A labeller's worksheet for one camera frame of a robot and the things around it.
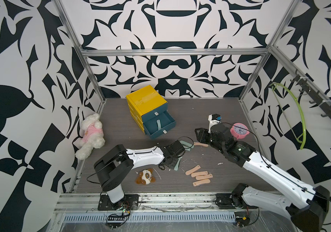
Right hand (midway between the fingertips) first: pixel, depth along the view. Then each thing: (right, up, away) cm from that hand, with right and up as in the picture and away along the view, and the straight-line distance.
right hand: (196, 128), depth 76 cm
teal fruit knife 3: (-9, -22, +9) cm, 25 cm away
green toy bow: (+46, -2, -10) cm, 47 cm away
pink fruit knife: (+1, -27, +7) cm, 28 cm away
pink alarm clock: (+34, -4, +23) cm, 41 cm away
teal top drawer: (-23, +8, +11) cm, 27 cm away
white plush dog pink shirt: (-59, -6, +11) cm, 60 cm away
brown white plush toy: (-27, -26, +4) cm, 38 cm away
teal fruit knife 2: (-2, -13, +18) cm, 22 cm away
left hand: (-13, -19, +12) cm, 26 cm away
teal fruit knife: (-20, +2, +19) cm, 28 cm away
